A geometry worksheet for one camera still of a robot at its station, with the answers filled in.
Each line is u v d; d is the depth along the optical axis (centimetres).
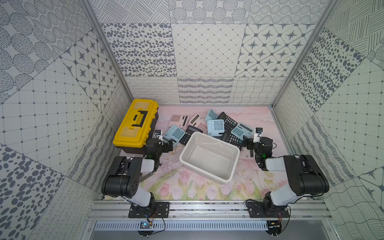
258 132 81
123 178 46
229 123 107
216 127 101
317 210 77
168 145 87
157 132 83
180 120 109
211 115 107
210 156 95
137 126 86
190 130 104
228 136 100
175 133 101
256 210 74
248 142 84
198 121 107
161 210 74
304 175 46
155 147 71
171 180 84
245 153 92
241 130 101
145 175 85
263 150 73
